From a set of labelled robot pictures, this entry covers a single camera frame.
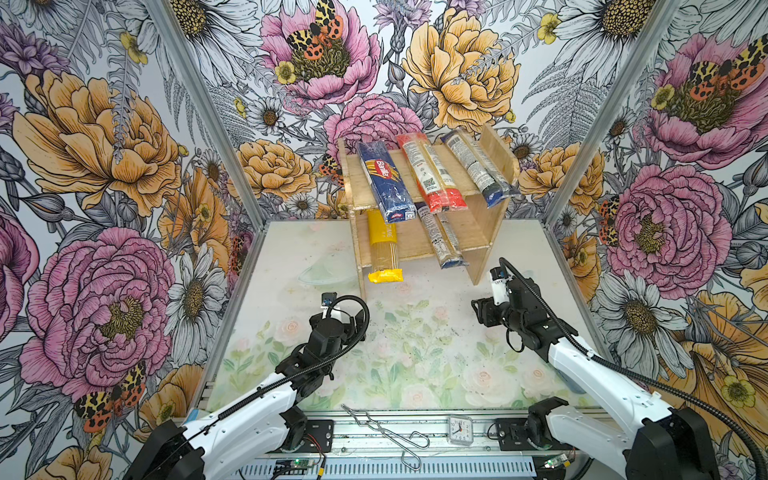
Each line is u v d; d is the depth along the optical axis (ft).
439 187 2.17
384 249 2.67
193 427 1.47
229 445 1.53
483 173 2.26
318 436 2.43
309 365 1.86
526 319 2.08
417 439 2.45
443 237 2.78
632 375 1.53
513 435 2.43
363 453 2.40
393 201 1.99
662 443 1.28
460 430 2.44
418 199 2.24
